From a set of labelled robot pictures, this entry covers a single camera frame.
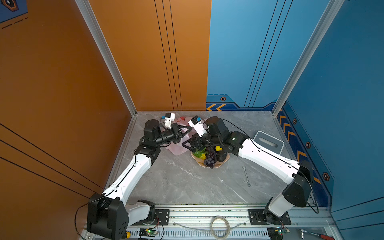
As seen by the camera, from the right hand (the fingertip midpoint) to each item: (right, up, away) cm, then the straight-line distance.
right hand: (187, 140), depth 72 cm
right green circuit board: (+44, -43, -2) cm, 62 cm away
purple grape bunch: (+13, -11, +10) cm, 19 cm away
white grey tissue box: (+51, -4, +25) cm, 57 cm away
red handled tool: (+65, -45, -4) cm, 79 cm away
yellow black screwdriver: (-27, -43, -4) cm, 51 cm away
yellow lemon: (+9, -12, +17) cm, 23 cm away
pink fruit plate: (+7, -15, +16) cm, 23 cm away
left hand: (+2, +6, -2) cm, 7 cm away
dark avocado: (+19, -11, +13) cm, 26 cm away
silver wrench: (+34, -27, +13) cm, 45 cm away
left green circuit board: (-19, -44, -1) cm, 48 cm away
